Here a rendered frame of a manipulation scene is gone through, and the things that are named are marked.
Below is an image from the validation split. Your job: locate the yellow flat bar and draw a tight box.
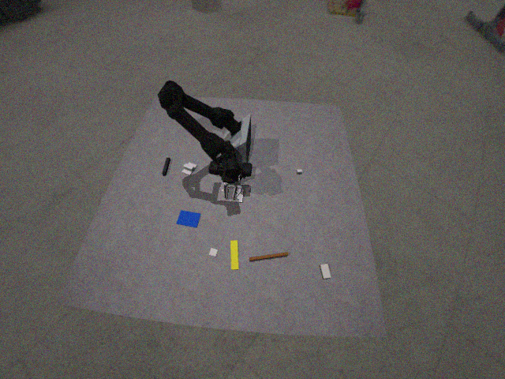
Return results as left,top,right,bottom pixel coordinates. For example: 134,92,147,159
230,240,238,270

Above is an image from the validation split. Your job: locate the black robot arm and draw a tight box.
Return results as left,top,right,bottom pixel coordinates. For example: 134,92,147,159
158,81,241,183

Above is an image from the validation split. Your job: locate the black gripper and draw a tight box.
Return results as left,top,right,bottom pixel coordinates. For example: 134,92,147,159
208,160,252,180

